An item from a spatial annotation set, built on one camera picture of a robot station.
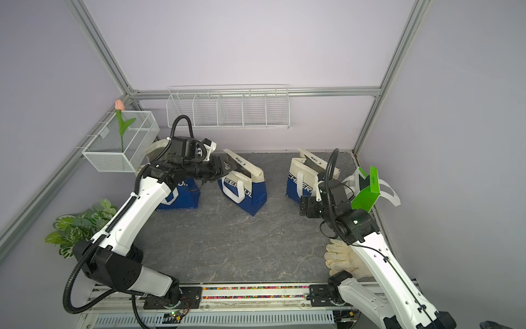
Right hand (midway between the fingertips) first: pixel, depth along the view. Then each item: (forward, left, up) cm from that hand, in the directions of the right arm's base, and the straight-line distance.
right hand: (311, 201), depth 75 cm
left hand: (+7, +29, +9) cm, 31 cm away
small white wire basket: (+16, +78, +11) cm, 81 cm away
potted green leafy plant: (-12, +78, +5) cm, 79 cm away
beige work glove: (-14, -12, -19) cm, 27 cm away
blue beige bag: (+7, +25, -1) cm, 27 cm away
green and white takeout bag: (+2, -19, +5) cm, 19 cm away
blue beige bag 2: (+14, +1, +1) cm, 14 cm away
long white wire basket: (+48, +35, +9) cm, 60 cm away
